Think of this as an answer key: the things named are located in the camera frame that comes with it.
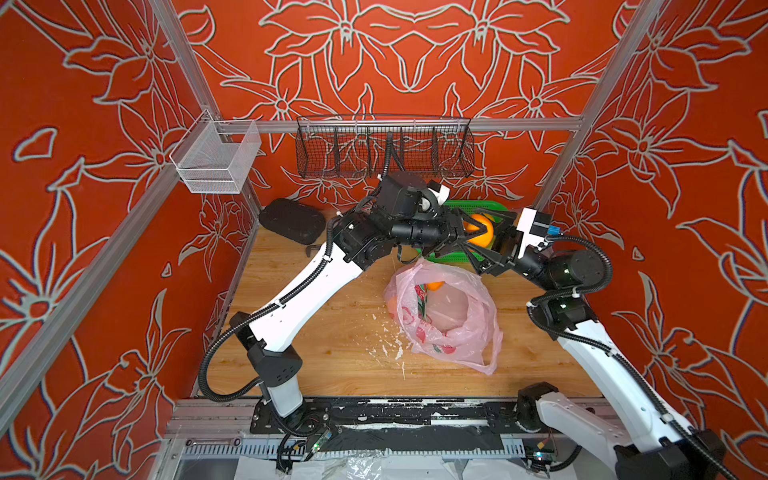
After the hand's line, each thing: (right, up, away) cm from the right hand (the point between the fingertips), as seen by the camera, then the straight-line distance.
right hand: (465, 230), depth 55 cm
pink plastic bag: (+4, -25, +35) cm, 43 cm away
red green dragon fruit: (-4, -19, +33) cm, 38 cm away
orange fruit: (+1, -17, +37) cm, 41 cm away
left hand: (+3, 0, -2) cm, 3 cm away
